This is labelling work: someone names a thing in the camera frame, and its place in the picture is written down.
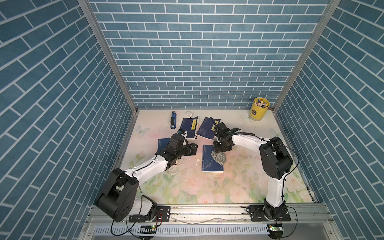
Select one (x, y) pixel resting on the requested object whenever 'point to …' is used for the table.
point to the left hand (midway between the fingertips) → (195, 147)
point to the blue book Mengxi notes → (162, 143)
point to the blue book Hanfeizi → (189, 125)
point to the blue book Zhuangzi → (209, 164)
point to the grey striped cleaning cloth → (219, 157)
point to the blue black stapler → (173, 120)
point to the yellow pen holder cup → (259, 108)
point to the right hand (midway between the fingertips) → (217, 150)
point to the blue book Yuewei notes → (205, 130)
